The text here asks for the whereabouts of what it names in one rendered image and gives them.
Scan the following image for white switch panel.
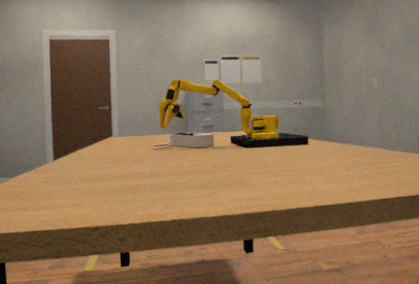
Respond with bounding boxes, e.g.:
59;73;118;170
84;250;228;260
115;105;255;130
154;132;214;148

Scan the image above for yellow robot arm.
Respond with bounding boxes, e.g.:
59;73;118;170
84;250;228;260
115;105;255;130
165;78;279;139

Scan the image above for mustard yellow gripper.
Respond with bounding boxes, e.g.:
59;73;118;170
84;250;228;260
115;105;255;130
159;98;185;128

